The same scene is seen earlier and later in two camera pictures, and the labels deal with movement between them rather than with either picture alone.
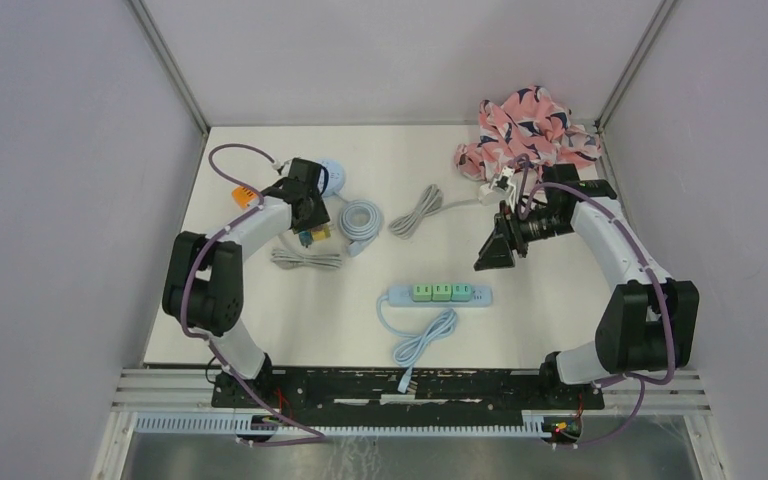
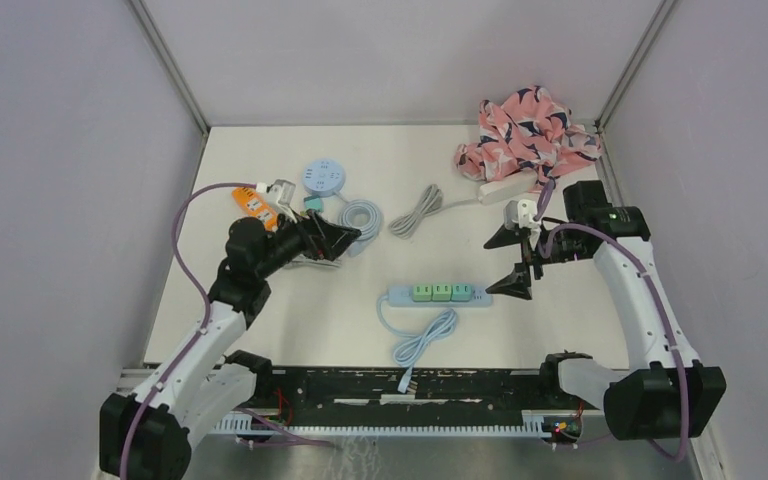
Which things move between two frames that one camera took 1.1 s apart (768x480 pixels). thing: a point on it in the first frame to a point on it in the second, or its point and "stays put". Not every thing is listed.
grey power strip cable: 286,259 stays put
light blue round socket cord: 360,219 stays put
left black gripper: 320,217 to 336,239
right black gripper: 497,252 to 517,283
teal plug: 461,292 stays put
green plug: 422,293 stays put
